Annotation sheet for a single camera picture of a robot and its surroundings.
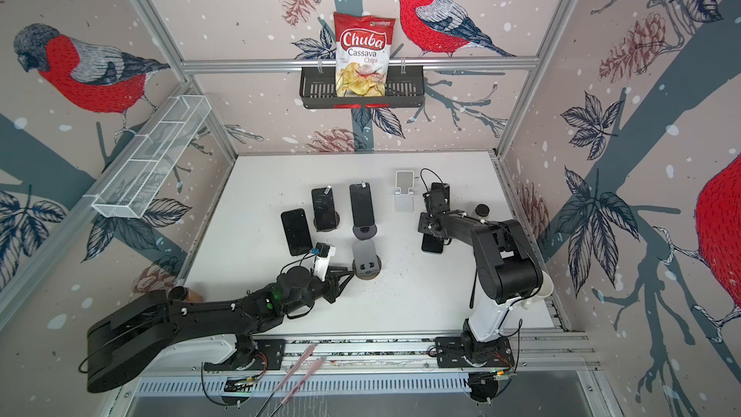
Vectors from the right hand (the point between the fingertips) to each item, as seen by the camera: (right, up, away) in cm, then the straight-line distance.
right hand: (432, 224), depth 100 cm
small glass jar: (+15, +6, -7) cm, 18 cm away
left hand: (-26, -9, -21) cm, 34 cm away
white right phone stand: (-9, +9, +4) cm, 14 cm away
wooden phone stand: (-37, -1, -4) cm, 37 cm away
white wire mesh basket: (-82, +14, -28) cm, 88 cm away
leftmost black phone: (-44, 0, -13) cm, 46 cm away
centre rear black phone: (-24, +8, -9) cm, 27 cm away
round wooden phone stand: (-23, -9, -16) cm, 29 cm away
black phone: (-38, +6, -5) cm, 39 cm away
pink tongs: (-39, -35, -30) cm, 60 cm away
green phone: (-2, -5, -8) cm, 10 cm away
